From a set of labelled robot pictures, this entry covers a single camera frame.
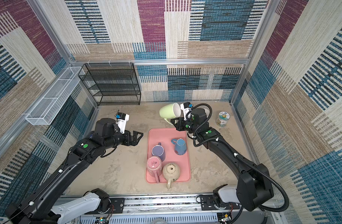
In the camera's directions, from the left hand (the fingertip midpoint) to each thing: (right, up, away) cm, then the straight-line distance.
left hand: (136, 131), depth 72 cm
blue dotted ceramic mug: (+23, -12, +15) cm, 30 cm away
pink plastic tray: (+13, -7, +28) cm, 31 cm away
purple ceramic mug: (+9, -15, +21) cm, 27 cm away
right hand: (+18, +4, +6) cm, 19 cm away
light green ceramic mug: (+17, +10, +9) cm, 22 cm away
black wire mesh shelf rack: (-29, +33, +39) cm, 58 cm away
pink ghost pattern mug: (+9, -20, +4) cm, 22 cm away
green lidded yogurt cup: (+54, +7, +28) cm, 61 cm away
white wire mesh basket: (-45, +10, 0) cm, 46 cm away
